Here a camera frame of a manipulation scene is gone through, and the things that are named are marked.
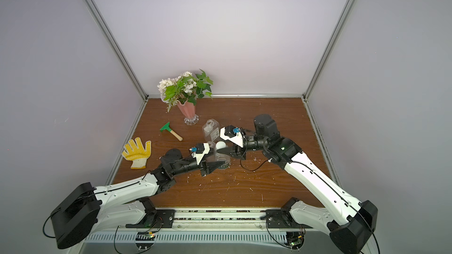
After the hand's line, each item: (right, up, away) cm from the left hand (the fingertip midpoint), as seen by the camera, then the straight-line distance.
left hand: (222, 158), depth 69 cm
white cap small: (0, +7, -6) cm, 9 cm away
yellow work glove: (-49, -4, +25) cm, 55 cm away
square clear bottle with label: (-7, +9, +22) cm, 25 cm away
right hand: (0, +9, -6) cm, 11 cm away
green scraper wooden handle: (-34, +9, +31) cm, 47 cm away
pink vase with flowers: (-20, +30, +16) cm, 39 cm away
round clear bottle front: (-1, +1, -4) cm, 4 cm away
